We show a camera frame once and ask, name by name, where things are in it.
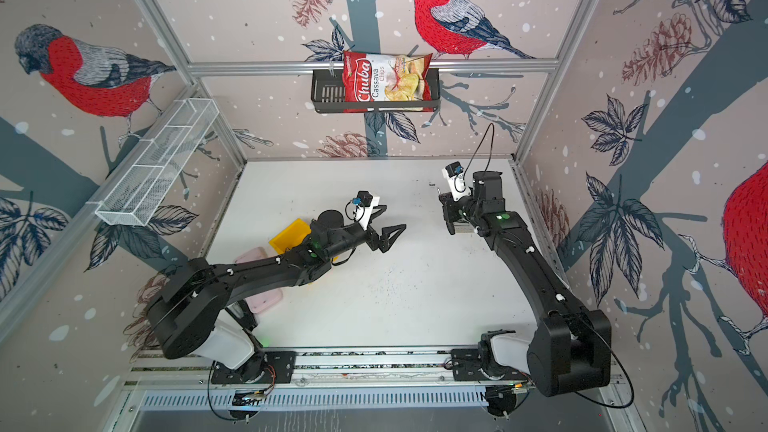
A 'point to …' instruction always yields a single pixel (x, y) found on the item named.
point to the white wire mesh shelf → (135, 194)
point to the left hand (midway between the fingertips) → (395, 217)
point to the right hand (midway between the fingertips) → (438, 199)
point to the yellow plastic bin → (290, 236)
